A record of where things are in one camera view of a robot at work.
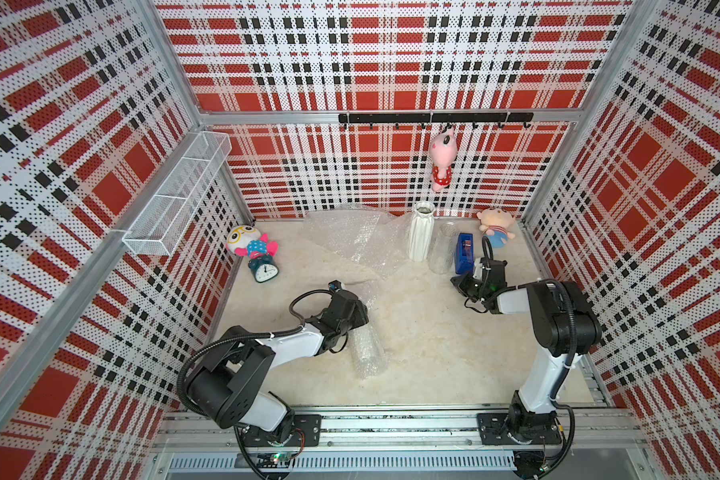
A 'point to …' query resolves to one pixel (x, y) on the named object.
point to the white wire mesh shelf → (162, 225)
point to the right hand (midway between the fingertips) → (453, 277)
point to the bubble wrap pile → (374, 241)
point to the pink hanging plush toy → (443, 149)
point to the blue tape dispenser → (464, 254)
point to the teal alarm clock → (263, 268)
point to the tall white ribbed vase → (422, 236)
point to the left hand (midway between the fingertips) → (364, 309)
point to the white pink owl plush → (246, 240)
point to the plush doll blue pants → (496, 223)
